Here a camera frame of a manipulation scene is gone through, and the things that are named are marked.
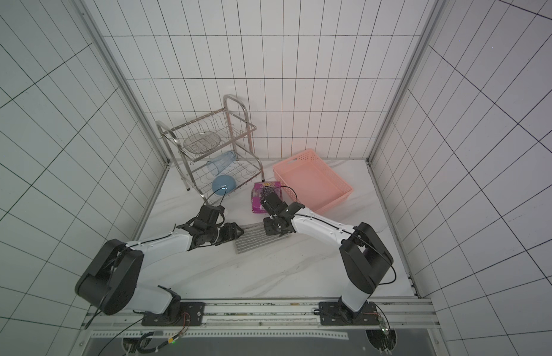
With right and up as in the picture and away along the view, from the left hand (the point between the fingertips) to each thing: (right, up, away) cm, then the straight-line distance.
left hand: (234, 237), depth 89 cm
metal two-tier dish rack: (-5, +34, -10) cm, 36 cm away
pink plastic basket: (+35, +23, +17) cm, 45 cm away
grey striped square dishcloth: (+8, 0, +1) cm, 8 cm away
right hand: (+12, +4, -3) cm, 13 cm away
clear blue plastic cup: (-12, +31, +20) cm, 39 cm away
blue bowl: (-7, +21, +10) cm, 25 cm away
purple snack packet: (+10, +20, +13) cm, 26 cm away
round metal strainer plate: (-14, +39, +1) cm, 42 cm away
